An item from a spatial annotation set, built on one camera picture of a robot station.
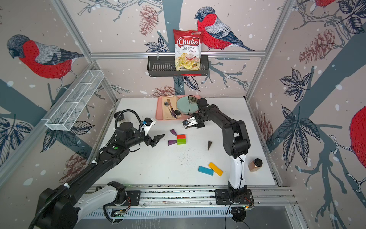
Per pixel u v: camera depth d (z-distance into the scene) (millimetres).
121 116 956
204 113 737
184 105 1173
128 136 619
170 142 925
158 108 1146
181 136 951
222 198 728
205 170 815
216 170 830
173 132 988
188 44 835
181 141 936
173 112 1113
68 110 730
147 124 647
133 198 733
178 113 1100
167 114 1109
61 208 376
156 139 686
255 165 762
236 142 526
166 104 1150
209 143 925
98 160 519
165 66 949
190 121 832
